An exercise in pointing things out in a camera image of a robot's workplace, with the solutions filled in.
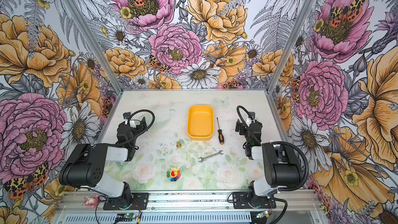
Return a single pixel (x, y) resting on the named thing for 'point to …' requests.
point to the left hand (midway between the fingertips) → (137, 122)
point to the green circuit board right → (261, 214)
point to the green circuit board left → (125, 216)
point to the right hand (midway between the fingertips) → (246, 123)
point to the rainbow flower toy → (173, 174)
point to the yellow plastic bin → (200, 122)
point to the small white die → (211, 172)
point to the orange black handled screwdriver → (221, 136)
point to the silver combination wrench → (208, 156)
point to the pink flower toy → (91, 201)
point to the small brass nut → (178, 144)
